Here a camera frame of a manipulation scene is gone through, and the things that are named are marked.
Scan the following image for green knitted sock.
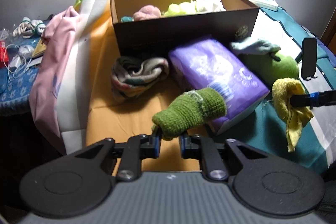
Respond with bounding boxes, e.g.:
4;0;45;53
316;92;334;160
152;87;227;140

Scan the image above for green caterpillar plush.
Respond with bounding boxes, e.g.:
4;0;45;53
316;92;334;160
239;52;299;88

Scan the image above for mint zip pouch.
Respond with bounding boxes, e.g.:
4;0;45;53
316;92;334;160
229;37;281;56

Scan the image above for white fluffy towel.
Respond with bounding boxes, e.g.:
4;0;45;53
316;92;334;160
195;0;226;13

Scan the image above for neon yellow knotted cloth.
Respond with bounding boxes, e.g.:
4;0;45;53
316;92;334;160
163;1;197;17

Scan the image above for pink plush toy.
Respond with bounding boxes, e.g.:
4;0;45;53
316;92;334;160
121;5;162;23

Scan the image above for colour block bed sheet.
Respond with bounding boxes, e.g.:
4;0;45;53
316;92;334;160
59;0;336;175

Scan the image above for white power strip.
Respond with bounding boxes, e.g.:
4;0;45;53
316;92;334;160
248;0;278;11

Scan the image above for striped rolled scarf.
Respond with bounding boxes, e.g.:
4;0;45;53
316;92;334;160
110;56;169;102

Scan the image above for purple pad package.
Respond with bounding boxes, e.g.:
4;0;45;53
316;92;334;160
169;38;269;135

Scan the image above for dark cardboard box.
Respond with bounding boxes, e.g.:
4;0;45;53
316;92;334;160
110;0;259;60

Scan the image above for pink cloth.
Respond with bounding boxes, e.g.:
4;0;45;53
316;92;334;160
29;6;81;155

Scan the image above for blue floral mat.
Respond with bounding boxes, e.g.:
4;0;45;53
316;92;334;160
1;38;39;111

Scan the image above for red small packet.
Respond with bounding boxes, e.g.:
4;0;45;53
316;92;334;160
0;41;9;68

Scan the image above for white charger with cable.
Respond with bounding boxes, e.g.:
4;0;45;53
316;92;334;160
3;44;34;81

